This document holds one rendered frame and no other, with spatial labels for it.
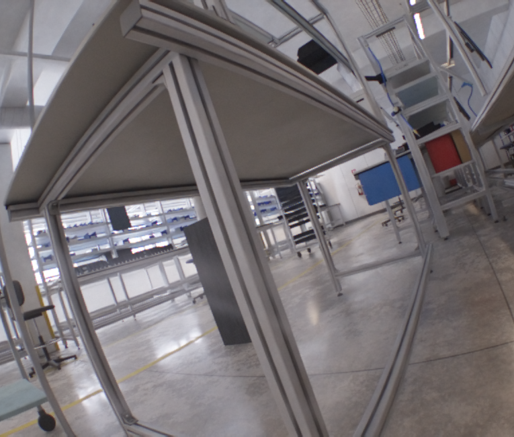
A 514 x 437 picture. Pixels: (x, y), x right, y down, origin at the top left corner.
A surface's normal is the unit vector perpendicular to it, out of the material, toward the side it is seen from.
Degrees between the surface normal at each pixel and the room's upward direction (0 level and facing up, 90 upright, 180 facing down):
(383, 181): 90
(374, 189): 90
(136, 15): 90
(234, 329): 90
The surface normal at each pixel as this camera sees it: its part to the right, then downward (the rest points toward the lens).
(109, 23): 0.33, 0.94
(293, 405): -0.55, 0.14
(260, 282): 0.77, -0.31
